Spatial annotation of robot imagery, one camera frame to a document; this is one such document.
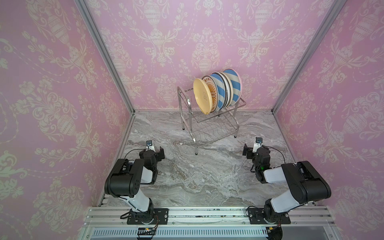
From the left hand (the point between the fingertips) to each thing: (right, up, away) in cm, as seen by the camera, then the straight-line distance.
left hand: (153, 148), depth 94 cm
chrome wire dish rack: (+35, +12, +9) cm, 38 cm away
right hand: (+64, +2, -1) cm, 64 cm away
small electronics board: (+3, -37, -21) cm, 43 cm away
